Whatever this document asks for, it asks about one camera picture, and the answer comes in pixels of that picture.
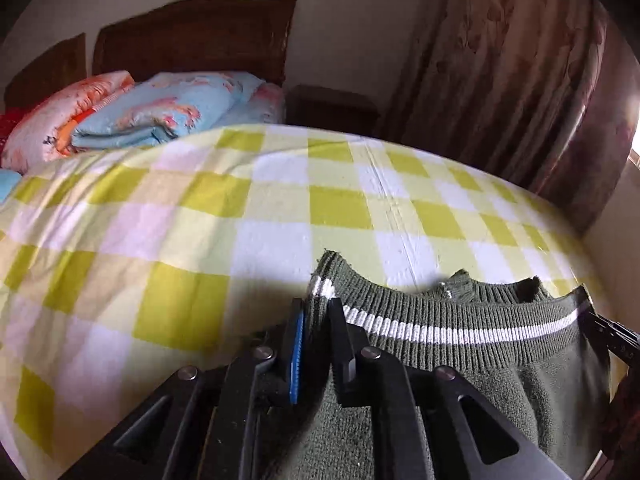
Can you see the window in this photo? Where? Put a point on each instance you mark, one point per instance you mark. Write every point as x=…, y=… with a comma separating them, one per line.
x=636, y=152

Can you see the pink floral quilt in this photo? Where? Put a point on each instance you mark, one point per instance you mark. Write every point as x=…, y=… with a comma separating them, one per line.
x=50, y=120

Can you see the blue floral quilt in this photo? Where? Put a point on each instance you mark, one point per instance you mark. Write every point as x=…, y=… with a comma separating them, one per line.
x=165, y=110

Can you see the pink floral pillow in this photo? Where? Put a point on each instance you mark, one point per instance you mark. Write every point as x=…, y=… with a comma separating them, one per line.
x=265, y=105

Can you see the floral curtain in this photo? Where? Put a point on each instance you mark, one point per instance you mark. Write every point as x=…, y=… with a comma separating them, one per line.
x=500, y=85

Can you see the small wooden headboard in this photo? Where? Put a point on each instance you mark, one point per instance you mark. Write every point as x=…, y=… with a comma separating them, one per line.
x=50, y=75

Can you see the yellow checked bed sheet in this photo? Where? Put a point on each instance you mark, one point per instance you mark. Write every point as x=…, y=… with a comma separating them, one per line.
x=200, y=235

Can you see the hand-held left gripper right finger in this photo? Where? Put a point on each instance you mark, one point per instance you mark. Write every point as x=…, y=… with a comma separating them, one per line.
x=342, y=360

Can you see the large wooden headboard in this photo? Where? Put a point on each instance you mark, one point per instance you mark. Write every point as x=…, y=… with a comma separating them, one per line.
x=200, y=35

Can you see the green knit sweater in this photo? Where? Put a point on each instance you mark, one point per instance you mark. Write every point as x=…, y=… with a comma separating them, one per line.
x=525, y=385

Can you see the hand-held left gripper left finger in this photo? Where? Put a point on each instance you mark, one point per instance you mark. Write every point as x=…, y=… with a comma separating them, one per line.
x=296, y=355

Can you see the dark wooden nightstand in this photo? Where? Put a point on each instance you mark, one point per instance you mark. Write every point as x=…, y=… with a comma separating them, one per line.
x=330, y=110

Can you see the light blue cloth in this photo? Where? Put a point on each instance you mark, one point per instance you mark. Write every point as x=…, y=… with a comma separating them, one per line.
x=6, y=185

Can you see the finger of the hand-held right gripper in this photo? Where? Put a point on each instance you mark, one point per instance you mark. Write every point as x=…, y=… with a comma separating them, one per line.
x=612, y=337

